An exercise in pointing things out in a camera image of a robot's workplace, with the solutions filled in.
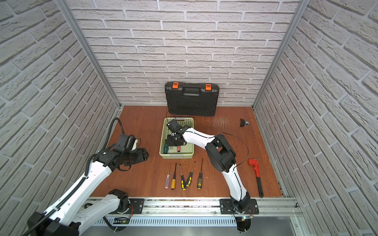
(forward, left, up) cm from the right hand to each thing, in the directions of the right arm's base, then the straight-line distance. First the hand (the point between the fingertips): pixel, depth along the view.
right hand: (172, 142), depth 94 cm
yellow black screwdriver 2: (-22, -11, -3) cm, 24 cm away
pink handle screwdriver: (-3, -4, -3) cm, 6 cm away
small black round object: (+15, -53, -4) cm, 56 cm away
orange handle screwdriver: (-24, -1, -2) cm, 24 cm away
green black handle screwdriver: (-4, +4, 0) cm, 5 cm away
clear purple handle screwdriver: (-22, +2, -3) cm, 23 cm away
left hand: (-12, +12, +11) cm, 20 cm away
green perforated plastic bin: (-6, -9, -2) cm, 11 cm away
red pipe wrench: (-15, -51, -4) cm, 54 cm away
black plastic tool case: (+22, -18, +17) cm, 33 cm away
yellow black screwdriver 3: (-22, -17, -3) cm, 28 cm away
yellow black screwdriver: (-25, -7, -2) cm, 26 cm away
